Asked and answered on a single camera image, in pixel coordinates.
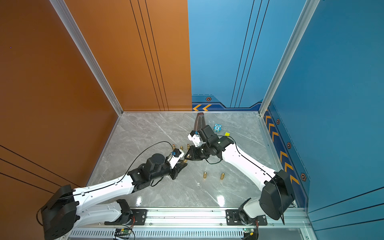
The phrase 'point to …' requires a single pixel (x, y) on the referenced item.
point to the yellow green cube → (227, 134)
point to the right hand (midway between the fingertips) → (187, 156)
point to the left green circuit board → (122, 232)
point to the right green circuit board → (250, 233)
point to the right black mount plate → (233, 218)
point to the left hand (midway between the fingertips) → (185, 161)
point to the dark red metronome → (199, 122)
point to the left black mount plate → (138, 217)
